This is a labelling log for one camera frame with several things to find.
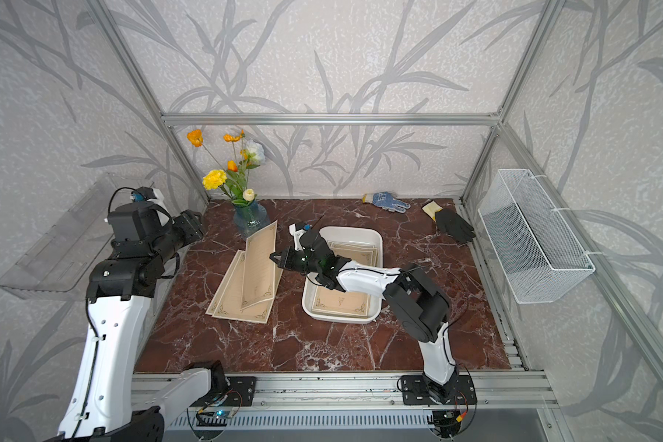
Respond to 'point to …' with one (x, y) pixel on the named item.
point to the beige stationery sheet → (258, 284)
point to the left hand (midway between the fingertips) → (194, 217)
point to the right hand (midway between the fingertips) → (268, 256)
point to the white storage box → (369, 234)
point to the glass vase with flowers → (250, 215)
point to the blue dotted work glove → (386, 201)
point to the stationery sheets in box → (328, 302)
